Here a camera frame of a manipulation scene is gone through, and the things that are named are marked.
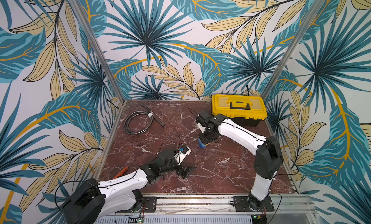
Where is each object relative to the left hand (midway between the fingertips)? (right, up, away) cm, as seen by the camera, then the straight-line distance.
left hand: (190, 163), depth 78 cm
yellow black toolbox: (+38, +29, +16) cm, 51 cm away
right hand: (+9, +12, +9) cm, 17 cm away
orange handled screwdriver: (-38, -5, +5) cm, 38 cm away
